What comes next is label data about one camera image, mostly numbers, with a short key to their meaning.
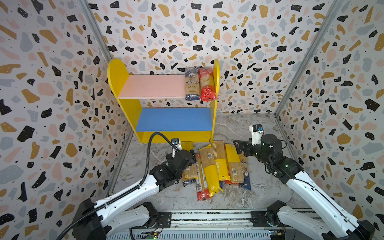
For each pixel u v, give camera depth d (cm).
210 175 81
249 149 65
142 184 48
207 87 72
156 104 118
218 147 95
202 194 80
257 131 63
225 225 73
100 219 39
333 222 40
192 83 75
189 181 84
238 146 67
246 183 84
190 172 85
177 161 55
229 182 84
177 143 67
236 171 86
